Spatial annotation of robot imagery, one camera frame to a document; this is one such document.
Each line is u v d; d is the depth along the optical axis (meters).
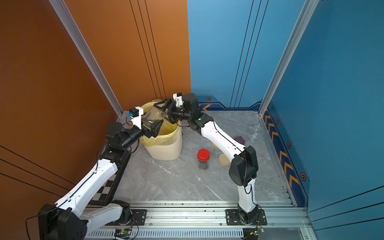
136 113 0.58
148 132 0.64
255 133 0.97
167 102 0.66
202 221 0.73
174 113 0.66
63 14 0.71
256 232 0.70
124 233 0.71
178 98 0.71
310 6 0.69
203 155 0.81
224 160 0.91
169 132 0.71
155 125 0.65
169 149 0.81
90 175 0.48
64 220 0.38
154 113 0.72
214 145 0.99
